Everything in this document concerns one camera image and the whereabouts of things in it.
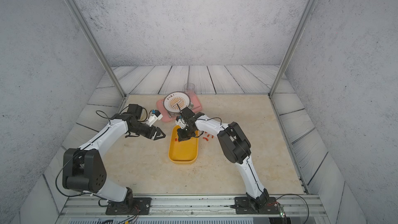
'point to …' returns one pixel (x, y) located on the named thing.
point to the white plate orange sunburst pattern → (176, 97)
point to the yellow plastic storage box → (185, 152)
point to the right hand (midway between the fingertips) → (179, 139)
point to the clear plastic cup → (189, 88)
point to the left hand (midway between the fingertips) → (163, 134)
